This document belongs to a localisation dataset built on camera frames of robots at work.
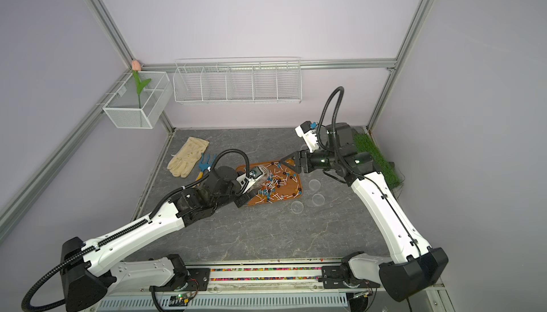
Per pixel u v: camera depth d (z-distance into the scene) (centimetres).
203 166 106
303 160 59
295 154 59
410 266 37
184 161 106
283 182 98
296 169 60
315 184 98
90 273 40
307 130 60
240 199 65
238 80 100
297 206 91
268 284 74
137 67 89
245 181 60
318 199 94
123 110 79
